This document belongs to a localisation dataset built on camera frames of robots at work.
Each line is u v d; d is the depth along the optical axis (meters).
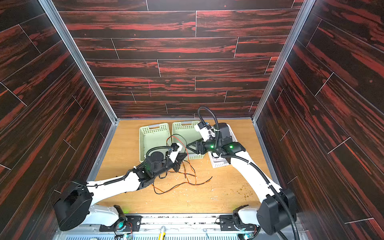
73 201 0.45
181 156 0.74
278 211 0.40
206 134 0.68
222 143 0.59
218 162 0.89
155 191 0.84
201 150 0.65
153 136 1.08
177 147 0.66
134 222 0.74
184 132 1.08
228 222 0.74
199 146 0.65
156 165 0.60
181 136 0.74
